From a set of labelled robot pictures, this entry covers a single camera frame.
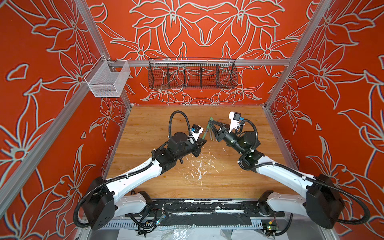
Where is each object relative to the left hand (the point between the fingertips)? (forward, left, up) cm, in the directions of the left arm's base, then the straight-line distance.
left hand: (205, 138), depth 73 cm
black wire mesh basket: (+46, +9, +7) cm, 48 cm away
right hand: (+2, 0, +10) cm, 10 cm away
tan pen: (-3, -3, +6) cm, 7 cm away
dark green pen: (-1, +1, +2) cm, 3 cm away
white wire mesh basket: (+38, +63, +7) cm, 74 cm away
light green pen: (-3, -2, +7) cm, 8 cm away
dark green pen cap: (+4, -2, +11) cm, 12 cm away
